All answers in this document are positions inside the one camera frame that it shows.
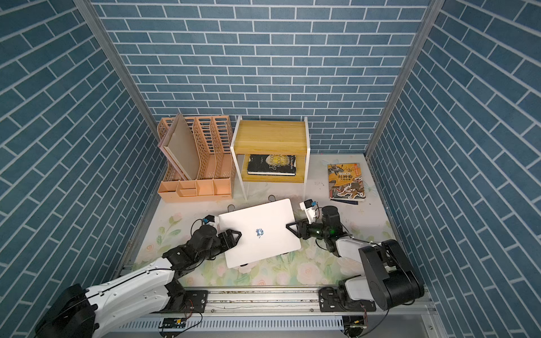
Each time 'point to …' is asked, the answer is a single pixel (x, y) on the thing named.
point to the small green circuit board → (174, 322)
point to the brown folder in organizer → (179, 143)
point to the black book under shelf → (272, 165)
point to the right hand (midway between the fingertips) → (291, 226)
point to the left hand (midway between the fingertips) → (242, 239)
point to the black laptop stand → (244, 265)
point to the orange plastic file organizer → (213, 138)
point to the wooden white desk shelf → (270, 137)
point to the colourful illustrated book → (345, 181)
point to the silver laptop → (263, 230)
